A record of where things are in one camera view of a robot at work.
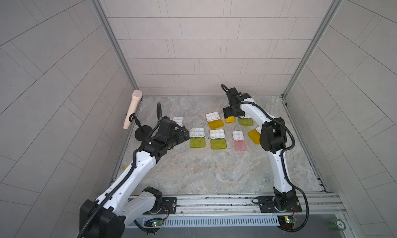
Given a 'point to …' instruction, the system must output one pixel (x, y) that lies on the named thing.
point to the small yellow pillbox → (230, 119)
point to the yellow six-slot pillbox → (214, 120)
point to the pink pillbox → (238, 137)
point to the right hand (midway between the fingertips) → (230, 113)
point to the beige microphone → (136, 97)
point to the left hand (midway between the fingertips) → (185, 132)
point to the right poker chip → (336, 224)
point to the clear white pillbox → (179, 120)
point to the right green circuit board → (287, 222)
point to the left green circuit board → (154, 222)
